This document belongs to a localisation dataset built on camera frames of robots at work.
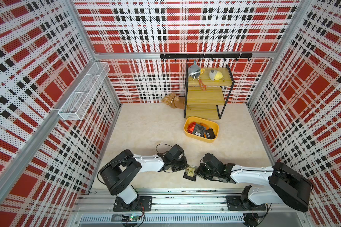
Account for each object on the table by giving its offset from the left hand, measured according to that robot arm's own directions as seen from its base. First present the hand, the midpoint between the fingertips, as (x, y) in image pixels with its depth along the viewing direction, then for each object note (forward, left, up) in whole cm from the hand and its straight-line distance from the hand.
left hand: (190, 165), depth 87 cm
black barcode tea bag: (+23, -7, +5) cm, 25 cm away
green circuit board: (-27, +31, +1) cm, 41 cm away
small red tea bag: (+26, -1, +4) cm, 26 cm away
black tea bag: (+21, -15, +3) cm, 26 cm away
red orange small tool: (+36, -8, +32) cm, 49 cm away
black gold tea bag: (-4, 0, 0) cm, 4 cm away
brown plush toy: (+48, +10, +10) cm, 50 cm away
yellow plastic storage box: (+31, -17, +2) cm, 35 cm away
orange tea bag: (+25, -13, +4) cm, 29 cm away
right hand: (-4, -3, 0) cm, 5 cm away
